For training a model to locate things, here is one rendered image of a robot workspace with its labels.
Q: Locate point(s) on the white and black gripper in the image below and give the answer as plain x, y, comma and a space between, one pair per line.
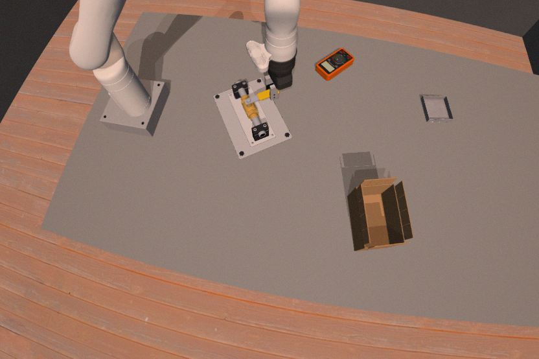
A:
278, 61

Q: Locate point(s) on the orange digital multimeter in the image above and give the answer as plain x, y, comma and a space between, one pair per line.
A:
334, 64

